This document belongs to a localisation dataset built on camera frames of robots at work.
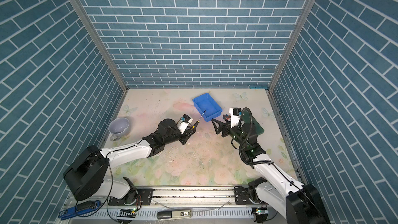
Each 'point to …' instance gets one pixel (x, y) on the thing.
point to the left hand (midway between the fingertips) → (196, 131)
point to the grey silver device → (165, 214)
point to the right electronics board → (261, 213)
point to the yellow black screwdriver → (194, 126)
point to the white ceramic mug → (118, 127)
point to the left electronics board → (127, 212)
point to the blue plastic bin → (206, 102)
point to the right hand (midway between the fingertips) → (219, 119)
